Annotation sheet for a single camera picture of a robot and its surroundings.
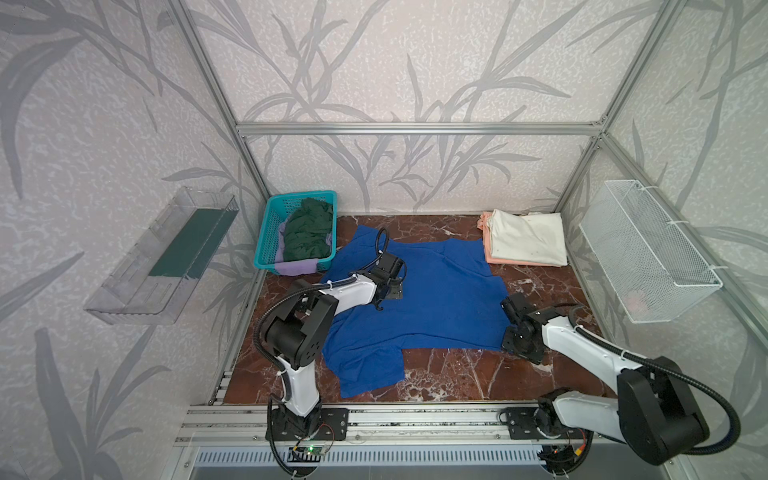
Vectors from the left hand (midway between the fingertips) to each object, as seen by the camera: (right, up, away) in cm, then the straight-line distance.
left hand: (392, 278), depth 98 cm
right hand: (+36, -17, -10) cm, 41 cm away
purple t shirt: (-31, +4, -4) cm, 31 cm away
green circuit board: (-18, -38, -27) cm, 50 cm away
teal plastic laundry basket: (-45, +25, +17) cm, 54 cm away
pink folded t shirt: (+35, +20, +16) cm, 43 cm away
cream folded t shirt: (+52, +14, +10) cm, 55 cm away
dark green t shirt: (-31, +16, +9) cm, 36 cm away
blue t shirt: (+19, -6, -5) cm, 20 cm away
